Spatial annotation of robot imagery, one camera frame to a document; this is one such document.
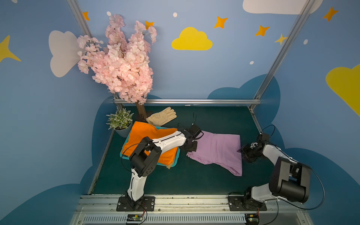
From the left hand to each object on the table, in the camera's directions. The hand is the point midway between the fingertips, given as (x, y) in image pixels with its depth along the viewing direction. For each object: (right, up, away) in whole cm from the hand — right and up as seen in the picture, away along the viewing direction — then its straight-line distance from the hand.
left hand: (192, 147), depth 92 cm
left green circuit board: (-32, -33, -20) cm, 50 cm away
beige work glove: (-23, +20, +23) cm, 38 cm away
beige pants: (-14, -7, -17) cm, 23 cm away
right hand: (+34, -3, 0) cm, 34 cm away
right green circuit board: (+31, -35, -19) cm, 50 cm away
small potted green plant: (-47, +17, -2) cm, 50 cm away
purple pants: (+19, -2, +1) cm, 19 cm away
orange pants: (-36, +11, -1) cm, 38 cm away
